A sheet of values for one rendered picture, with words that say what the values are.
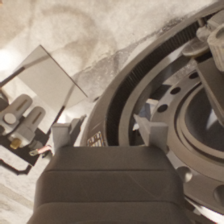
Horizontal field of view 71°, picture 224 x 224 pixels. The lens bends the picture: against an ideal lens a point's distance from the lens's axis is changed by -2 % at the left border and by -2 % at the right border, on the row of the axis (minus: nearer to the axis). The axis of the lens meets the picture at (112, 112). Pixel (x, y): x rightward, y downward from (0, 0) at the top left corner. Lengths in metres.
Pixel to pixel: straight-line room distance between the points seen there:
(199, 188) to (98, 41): 0.81
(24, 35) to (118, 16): 0.54
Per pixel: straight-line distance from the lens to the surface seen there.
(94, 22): 0.92
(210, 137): 0.61
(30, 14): 1.04
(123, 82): 0.49
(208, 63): 0.21
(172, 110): 0.47
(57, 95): 1.16
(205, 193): 0.33
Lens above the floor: 0.89
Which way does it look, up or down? 51 degrees down
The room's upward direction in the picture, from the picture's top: 170 degrees counter-clockwise
